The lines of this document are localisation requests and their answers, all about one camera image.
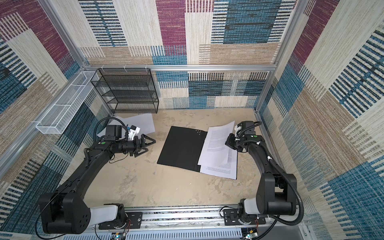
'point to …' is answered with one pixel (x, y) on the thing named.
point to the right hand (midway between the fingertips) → (225, 144)
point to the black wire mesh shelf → (127, 90)
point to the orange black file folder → (182, 148)
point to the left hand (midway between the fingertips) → (151, 143)
